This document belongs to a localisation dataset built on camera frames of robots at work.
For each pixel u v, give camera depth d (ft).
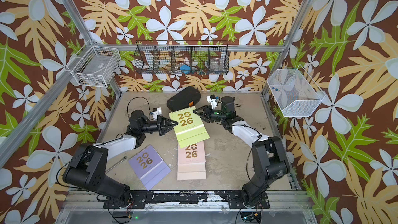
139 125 2.27
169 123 2.55
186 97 3.65
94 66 2.82
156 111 2.64
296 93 2.73
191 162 2.69
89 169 1.47
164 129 2.41
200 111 2.59
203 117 2.46
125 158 2.85
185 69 3.05
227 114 2.31
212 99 2.63
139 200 2.41
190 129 2.46
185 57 3.23
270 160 1.50
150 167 2.76
